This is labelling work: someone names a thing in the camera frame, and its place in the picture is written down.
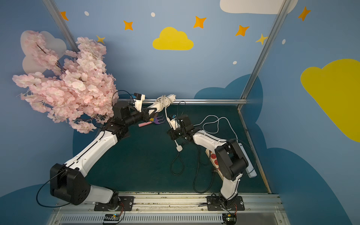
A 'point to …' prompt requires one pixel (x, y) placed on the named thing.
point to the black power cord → (195, 170)
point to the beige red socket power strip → (213, 156)
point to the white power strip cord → (167, 102)
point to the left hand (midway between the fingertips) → (154, 106)
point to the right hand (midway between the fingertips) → (169, 130)
